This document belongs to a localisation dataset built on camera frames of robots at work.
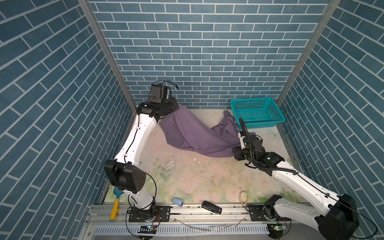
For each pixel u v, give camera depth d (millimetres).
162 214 733
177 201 765
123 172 418
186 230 770
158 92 570
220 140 959
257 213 732
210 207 737
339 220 384
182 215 753
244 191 790
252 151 598
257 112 1198
